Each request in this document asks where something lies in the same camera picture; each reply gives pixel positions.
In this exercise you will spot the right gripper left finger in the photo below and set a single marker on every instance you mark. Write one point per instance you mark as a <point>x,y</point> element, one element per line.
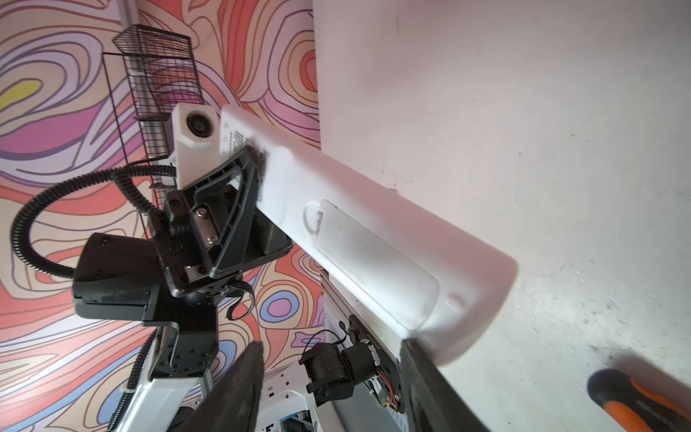
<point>233,403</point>

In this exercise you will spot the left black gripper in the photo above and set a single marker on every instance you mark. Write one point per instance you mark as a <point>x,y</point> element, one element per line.
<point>212,231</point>

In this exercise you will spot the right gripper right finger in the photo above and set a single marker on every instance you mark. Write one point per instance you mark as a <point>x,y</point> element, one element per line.
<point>431,403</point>

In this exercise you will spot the white remote control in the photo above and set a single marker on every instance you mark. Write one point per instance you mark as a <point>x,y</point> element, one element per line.
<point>420,275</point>

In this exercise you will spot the orange black screwdriver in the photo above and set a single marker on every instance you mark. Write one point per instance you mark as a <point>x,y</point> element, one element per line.
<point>632,406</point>

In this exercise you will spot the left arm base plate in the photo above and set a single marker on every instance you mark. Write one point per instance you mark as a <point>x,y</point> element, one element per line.
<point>345,379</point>

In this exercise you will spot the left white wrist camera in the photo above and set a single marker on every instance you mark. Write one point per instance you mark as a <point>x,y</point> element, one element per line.
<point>196,138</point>

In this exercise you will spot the black wire basket back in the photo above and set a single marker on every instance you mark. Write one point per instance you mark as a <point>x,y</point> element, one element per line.
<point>161,73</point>

